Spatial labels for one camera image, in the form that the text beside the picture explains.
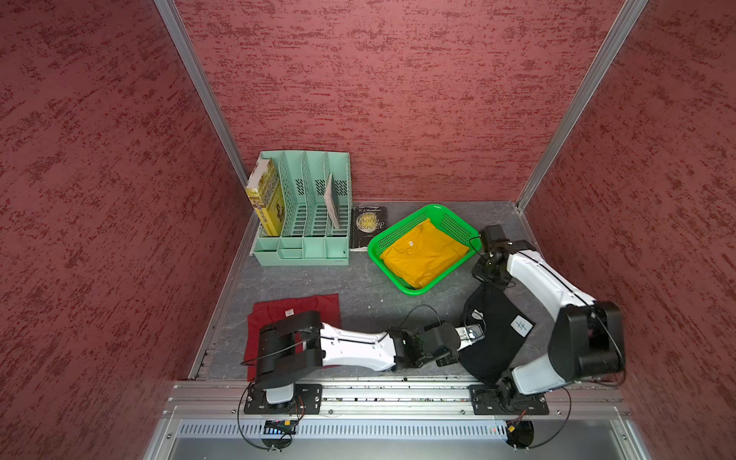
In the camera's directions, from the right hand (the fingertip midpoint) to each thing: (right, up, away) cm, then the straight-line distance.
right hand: (481, 283), depth 88 cm
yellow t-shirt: (-16, +8, +15) cm, 24 cm away
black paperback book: (-38, +19, +24) cm, 49 cm away
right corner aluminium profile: (+31, +44, +15) cm, 56 cm away
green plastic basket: (-7, +22, +19) cm, 30 cm away
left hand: (-12, -12, -12) cm, 21 cm away
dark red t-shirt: (-68, -9, -1) cm, 69 cm away
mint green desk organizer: (-59, +32, +28) cm, 73 cm away
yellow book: (-71, +29, +4) cm, 77 cm away
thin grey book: (-49, +27, +11) cm, 58 cm away
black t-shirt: (+7, -13, -2) cm, 15 cm away
